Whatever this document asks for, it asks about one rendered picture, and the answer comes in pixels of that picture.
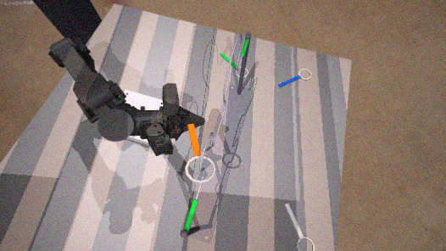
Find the orange handle with grey loop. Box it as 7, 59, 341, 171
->
185, 124, 216, 183

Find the white ring with straight handle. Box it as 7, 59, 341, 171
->
284, 203, 315, 251

